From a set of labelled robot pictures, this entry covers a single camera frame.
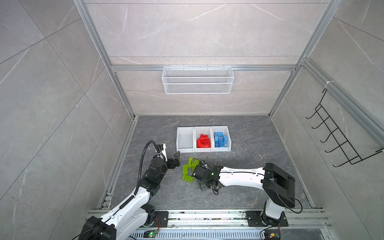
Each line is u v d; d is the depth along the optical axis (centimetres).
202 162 78
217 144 100
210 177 61
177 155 78
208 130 104
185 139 107
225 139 99
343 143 63
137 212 60
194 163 91
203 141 100
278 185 44
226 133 103
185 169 90
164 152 73
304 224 74
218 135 105
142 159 58
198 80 101
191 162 93
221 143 98
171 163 73
